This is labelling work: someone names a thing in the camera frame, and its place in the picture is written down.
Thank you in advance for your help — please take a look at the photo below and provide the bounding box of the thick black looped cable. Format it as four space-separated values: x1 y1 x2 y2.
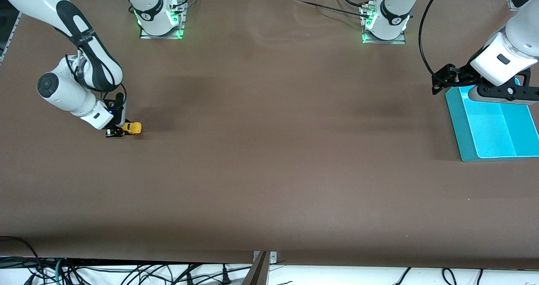
0 236 43 285

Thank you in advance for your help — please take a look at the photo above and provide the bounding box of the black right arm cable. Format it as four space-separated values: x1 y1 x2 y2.
64 53 128 109

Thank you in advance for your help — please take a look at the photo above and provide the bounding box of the teal cable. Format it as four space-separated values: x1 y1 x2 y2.
53 258 65 285

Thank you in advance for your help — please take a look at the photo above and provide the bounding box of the tangled black cable bundle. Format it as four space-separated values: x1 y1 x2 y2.
63 261 253 285

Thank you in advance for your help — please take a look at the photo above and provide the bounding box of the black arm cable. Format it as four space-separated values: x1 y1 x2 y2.
64 53 128 109
418 0 452 78

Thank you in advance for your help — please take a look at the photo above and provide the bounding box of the small metal table bracket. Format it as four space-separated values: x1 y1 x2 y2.
253 251 278 264

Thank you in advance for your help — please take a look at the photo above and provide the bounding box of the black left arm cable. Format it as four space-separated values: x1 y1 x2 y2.
418 0 452 78

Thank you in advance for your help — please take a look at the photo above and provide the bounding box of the short black table cable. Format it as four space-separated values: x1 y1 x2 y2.
335 0 371 9

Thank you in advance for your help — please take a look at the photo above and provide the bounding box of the teal plastic storage bin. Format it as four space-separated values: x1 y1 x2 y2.
445 78 539 162

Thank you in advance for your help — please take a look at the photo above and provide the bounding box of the aluminium table edge rail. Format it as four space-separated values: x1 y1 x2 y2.
0 11 22 63

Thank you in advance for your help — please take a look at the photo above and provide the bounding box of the long black table cable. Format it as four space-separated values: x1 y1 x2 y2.
295 0 374 20

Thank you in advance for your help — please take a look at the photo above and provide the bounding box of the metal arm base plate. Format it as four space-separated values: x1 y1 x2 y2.
361 4 407 45
139 2 186 40

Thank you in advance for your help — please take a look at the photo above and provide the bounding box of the grey metal pole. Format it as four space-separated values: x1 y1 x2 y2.
241 251 270 285

